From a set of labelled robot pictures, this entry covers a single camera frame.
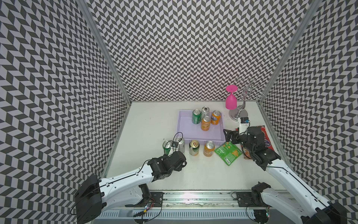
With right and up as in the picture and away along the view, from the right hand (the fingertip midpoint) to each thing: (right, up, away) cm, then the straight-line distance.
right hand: (231, 131), depth 80 cm
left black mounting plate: (-43, -34, -9) cm, 55 cm away
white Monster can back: (-13, +12, +18) cm, 25 cm away
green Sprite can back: (-19, +8, +20) cm, 28 cm away
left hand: (-32, -17, +1) cm, 36 cm away
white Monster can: (-29, -8, +1) cm, 30 cm away
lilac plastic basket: (-23, -3, +21) cm, 31 cm away
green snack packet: (+1, -15, +8) cm, 17 cm away
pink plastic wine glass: (+5, +19, +16) cm, 25 cm away
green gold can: (-21, -9, +3) cm, 23 cm away
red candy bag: (+28, -9, +11) cm, 32 cm away
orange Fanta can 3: (-12, -11, +3) cm, 17 cm away
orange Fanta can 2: (-12, +4, +16) cm, 21 cm away
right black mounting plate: (+5, -35, -6) cm, 36 cm away
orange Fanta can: (-5, +7, +17) cm, 19 cm away
